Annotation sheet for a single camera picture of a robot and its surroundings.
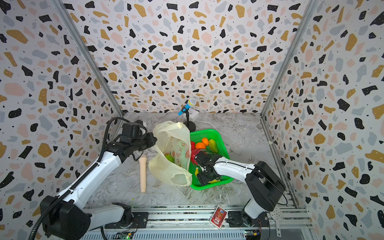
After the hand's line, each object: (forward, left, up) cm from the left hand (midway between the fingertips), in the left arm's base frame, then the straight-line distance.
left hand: (157, 135), depth 79 cm
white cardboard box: (+35, -18, -20) cm, 44 cm away
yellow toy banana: (-19, -30, -16) cm, 39 cm away
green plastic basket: (+12, -20, -18) cm, 30 cm away
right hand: (-14, -25, -21) cm, 35 cm away
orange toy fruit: (+4, -23, -17) cm, 29 cm away
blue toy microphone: (+23, -18, +2) cm, 30 cm away
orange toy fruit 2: (+9, -27, -19) cm, 34 cm away
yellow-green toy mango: (+6, -31, -20) cm, 38 cm away
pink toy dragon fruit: (-8, -19, -7) cm, 21 cm away
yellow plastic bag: (-15, -8, -3) cm, 18 cm away
